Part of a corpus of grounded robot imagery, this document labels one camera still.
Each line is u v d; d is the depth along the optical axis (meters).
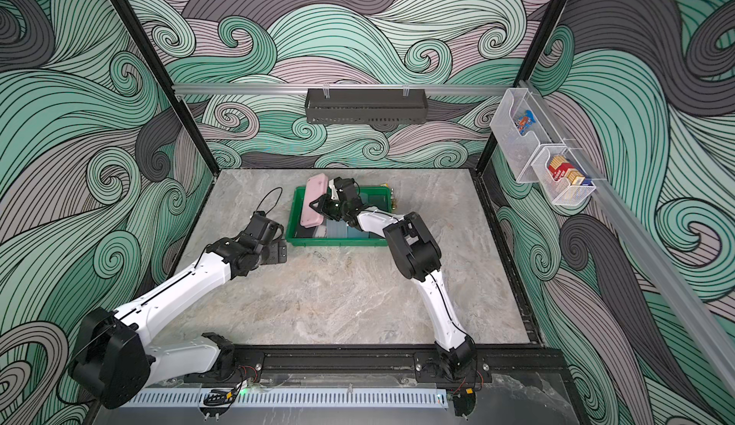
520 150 0.83
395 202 1.09
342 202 0.85
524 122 0.83
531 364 0.75
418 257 0.60
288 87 0.95
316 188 1.02
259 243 0.64
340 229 0.98
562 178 0.65
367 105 1.01
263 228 0.65
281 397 0.70
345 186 0.83
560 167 0.66
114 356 0.39
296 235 0.98
